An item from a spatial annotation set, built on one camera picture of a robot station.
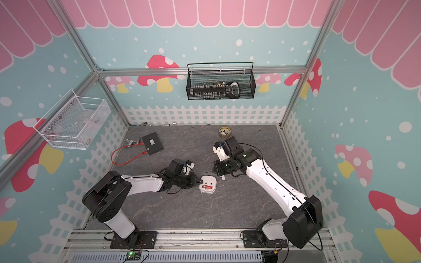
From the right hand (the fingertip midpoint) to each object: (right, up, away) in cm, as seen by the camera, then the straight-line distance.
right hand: (215, 169), depth 77 cm
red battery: (-4, -11, +10) cm, 16 cm away
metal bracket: (-56, +12, +32) cm, 65 cm away
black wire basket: (+14, +46, +15) cm, 50 cm away
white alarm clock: (-3, -8, +12) cm, 15 cm away
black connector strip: (-3, +43, +14) cm, 45 cm away
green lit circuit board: (-37, -38, -4) cm, 53 cm away
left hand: (-7, -10, +11) cm, 17 cm away
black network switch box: (-42, +12, +31) cm, 53 cm away
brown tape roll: (+7, +20, +38) cm, 44 cm away
